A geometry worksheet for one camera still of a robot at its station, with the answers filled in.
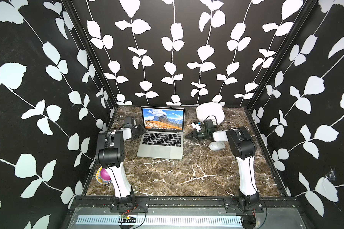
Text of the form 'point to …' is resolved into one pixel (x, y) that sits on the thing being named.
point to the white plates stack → (210, 110)
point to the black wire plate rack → (216, 124)
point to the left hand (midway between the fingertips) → (146, 127)
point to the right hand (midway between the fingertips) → (185, 135)
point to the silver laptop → (163, 134)
